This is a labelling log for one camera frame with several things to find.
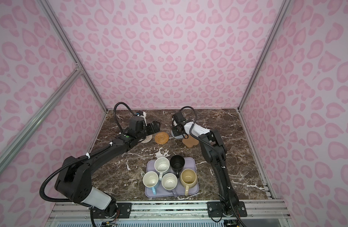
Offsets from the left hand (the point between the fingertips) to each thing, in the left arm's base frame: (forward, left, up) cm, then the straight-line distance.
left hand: (156, 122), depth 86 cm
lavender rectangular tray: (-17, -20, -21) cm, 34 cm away
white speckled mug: (-19, -2, -18) cm, 26 cm away
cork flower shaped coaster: (-2, -22, -20) cm, 29 cm away
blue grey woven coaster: (+1, -14, -17) cm, 22 cm away
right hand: (+7, -13, -18) cm, 23 cm away
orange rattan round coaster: (+1, -1, -19) cm, 19 cm away
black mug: (-19, -12, -15) cm, 27 cm away
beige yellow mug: (-28, -18, -19) cm, 38 cm away
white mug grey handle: (-30, -7, -19) cm, 36 cm away
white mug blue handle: (-28, +4, -17) cm, 33 cm away
